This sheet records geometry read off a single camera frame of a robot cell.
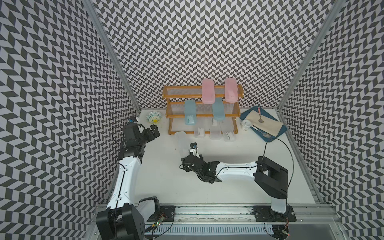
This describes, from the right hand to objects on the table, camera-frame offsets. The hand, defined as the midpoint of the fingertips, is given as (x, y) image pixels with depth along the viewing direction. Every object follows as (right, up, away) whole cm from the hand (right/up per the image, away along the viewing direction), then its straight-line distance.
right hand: (187, 160), depth 85 cm
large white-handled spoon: (+53, +13, +17) cm, 57 cm away
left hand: (-20, +17, -5) cm, 27 cm away
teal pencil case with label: (+1, +24, +6) cm, 25 cm away
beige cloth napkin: (+59, +19, +25) cm, 67 cm away
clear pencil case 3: (+27, +16, +17) cm, 36 cm away
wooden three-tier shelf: (-6, +38, +1) cm, 38 cm away
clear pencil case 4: (+18, +15, +17) cm, 29 cm away
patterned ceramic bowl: (-28, +25, +27) cm, 46 cm away
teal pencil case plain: (+20, +31, +15) cm, 40 cm away
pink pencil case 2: (+26, +40, +2) cm, 47 cm away
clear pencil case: (-2, +5, +2) cm, 6 cm away
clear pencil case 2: (+7, +14, +16) cm, 23 cm away
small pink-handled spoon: (+52, +23, +25) cm, 62 cm away
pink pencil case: (+12, +40, +3) cm, 42 cm away
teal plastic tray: (+55, +11, +16) cm, 58 cm away
